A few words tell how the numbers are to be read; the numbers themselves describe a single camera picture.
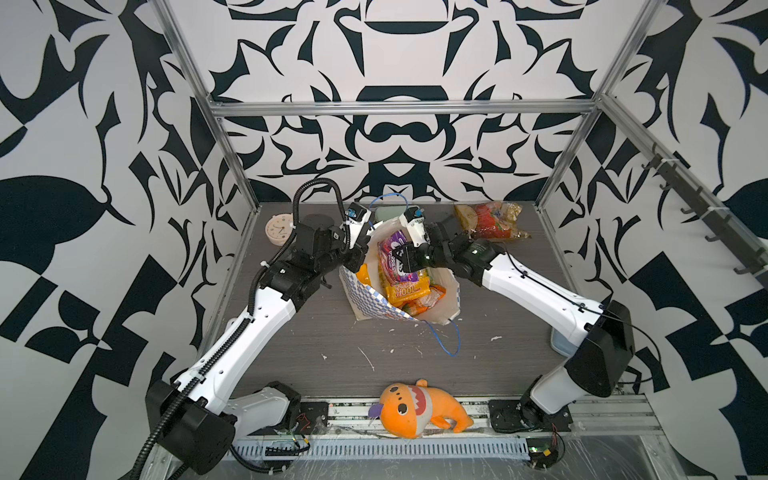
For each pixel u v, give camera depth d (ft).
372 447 2.34
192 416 1.21
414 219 2.26
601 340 1.36
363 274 2.69
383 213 3.72
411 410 2.22
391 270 2.54
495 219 3.53
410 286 2.93
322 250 1.81
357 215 1.98
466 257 1.88
